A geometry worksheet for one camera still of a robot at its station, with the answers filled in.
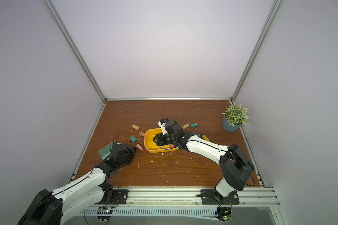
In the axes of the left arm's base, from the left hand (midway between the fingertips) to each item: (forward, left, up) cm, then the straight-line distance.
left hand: (140, 146), depth 86 cm
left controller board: (-34, +15, -9) cm, 38 cm away
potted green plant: (+17, -60, +11) cm, 64 cm away
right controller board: (-33, -47, -6) cm, 57 cm away
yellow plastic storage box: (+5, -5, -7) cm, 10 cm away
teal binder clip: (+8, +7, -5) cm, 12 cm away
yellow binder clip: (+18, +8, -5) cm, 20 cm away
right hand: (+3, -10, +8) cm, 13 cm away
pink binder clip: (+12, +2, -5) cm, 13 cm away
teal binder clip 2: (+20, -36, -5) cm, 41 cm away
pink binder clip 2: (+1, +2, -4) cm, 4 cm away
